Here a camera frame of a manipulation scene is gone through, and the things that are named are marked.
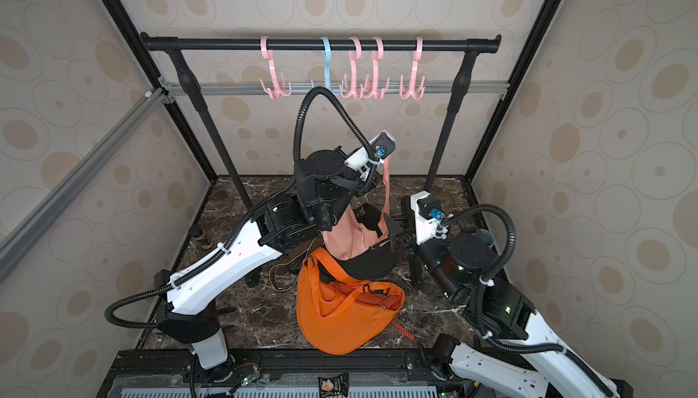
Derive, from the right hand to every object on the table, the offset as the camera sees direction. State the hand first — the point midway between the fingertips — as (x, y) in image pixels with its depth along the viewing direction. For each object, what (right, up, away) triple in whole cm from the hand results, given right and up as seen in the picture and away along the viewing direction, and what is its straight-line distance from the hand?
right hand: (411, 208), depth 57 cm
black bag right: (-6, -18, +26) cm, 32 cm away
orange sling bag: (-16, -31, +22) cm, 41 cm away
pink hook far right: (+25, +65, +99) cm, 121 cm away
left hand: (-8, +13, -3) cm, 16 cm away
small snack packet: (-16, -46, +13) cm, 51 cm away
